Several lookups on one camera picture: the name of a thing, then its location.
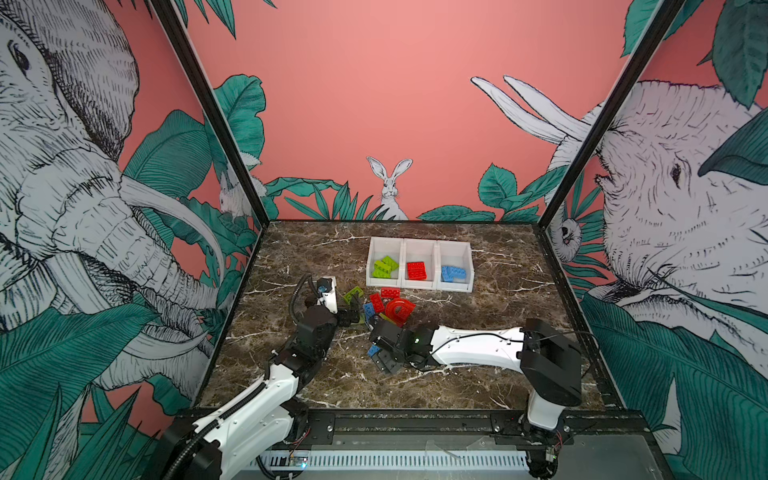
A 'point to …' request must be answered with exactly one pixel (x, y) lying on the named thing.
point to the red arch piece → (399, 310)
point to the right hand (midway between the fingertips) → (384, 352)
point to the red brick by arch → (377, 302)
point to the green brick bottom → (381, 270)
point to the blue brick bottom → (459, 273)
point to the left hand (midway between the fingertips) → (343, 287)
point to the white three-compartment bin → (435, 253)
